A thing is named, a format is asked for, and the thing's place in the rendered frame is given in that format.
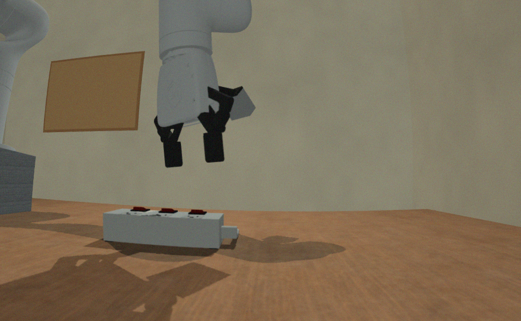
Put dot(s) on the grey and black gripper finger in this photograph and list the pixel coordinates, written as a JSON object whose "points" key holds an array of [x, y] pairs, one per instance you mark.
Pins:
{"points": [[172, 148], [213, 145]]}

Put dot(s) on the grey power strip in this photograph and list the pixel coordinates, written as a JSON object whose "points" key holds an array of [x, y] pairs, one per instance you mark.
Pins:
{"points": [[167, 227]]}

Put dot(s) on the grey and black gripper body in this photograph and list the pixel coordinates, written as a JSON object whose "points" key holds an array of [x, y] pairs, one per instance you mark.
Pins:
{"points": [[182, 92]]}

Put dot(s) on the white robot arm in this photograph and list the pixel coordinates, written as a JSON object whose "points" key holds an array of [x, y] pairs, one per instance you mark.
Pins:
{"points": [[183, 25]]}

